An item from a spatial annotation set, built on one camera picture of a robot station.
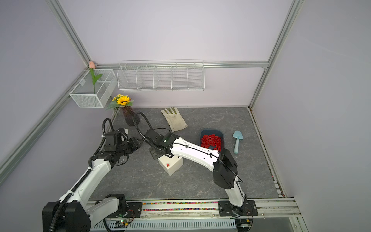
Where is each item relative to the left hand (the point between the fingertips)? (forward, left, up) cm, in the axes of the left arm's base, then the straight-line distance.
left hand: (141, 142), depth 83 cm
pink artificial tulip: (+38, +30, +19) cm, 52 cm away
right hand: (-6, -9, +1) cm, 11 cm away
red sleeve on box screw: (-13, -15, -3) cm, 20 cm away
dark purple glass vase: (+31, +15, -12) cm, 36 cm away
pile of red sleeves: (+6, -44, -13) cm, 46 cm away
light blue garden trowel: (+9, -63, -13) cm, 65 cm away
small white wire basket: (+30, +30, +16) cm, 45 cm away
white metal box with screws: (-13, -17, -4) cm, 21 cm away
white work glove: (+26, -19, -15) cm, 36 cm away
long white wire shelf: (+45, -11, +14) cm, 49 cm away
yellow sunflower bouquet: (+26, +14, +10) cm, 31 cm away
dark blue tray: (+11, -42, -10) cm, 44 cm away
